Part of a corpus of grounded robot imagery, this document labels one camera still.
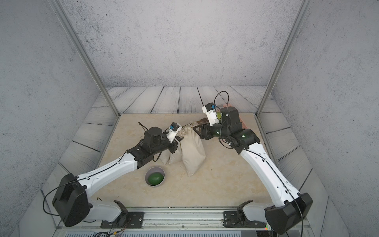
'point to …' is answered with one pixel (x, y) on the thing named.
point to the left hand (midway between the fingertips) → (184, 136)
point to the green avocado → (155, 178)
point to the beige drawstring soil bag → (192, 147)
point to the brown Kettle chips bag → (203, 121)
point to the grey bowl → (154, 169)
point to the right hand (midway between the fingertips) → (198, 126)
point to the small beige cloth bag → (169, 158)
